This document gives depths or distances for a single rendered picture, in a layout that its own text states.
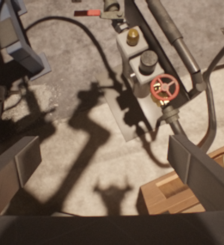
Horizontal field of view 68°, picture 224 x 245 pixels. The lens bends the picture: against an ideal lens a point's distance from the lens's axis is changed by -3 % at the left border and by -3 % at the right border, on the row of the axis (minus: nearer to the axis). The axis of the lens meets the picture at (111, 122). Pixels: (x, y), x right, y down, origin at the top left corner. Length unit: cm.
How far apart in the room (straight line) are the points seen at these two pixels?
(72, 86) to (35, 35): 45
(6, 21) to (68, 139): 67
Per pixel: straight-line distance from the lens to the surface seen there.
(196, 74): 43
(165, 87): 46
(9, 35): 101
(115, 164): 94
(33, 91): 113
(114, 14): 61
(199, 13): 130
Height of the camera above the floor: 93
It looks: 81 degrees down
